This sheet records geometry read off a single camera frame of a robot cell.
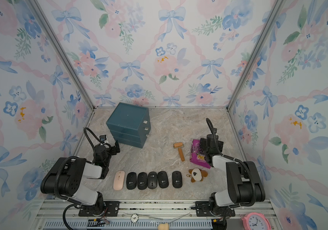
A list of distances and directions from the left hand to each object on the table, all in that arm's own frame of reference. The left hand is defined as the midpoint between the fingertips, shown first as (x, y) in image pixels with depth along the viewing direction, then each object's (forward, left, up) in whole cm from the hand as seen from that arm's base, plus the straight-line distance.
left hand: (110, 141), depth 93 cm
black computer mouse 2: (-23, -22, -4) cm, 33 cm away
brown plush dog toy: (-20, -54, -4) cm, 58 cm away
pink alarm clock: (-42, -80, -4) cm, 90 cm away
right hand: (+2, -66, 0) cm, 66 cm away
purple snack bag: (-10, -55, 0) cm, 56 cm away
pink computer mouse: (-23, -9, -5) cm, 25 cm away
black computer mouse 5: (-23, -42, -4) cm, 48 cm away
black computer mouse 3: (-23, -28, -4) cm, 37 cm away
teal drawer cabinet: (+1, -16, +16) cm, 23 cm away
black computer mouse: (-24, -17, -4) cm, 29 cm away
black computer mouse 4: (-23, -34, -4) cm, 41 cm away
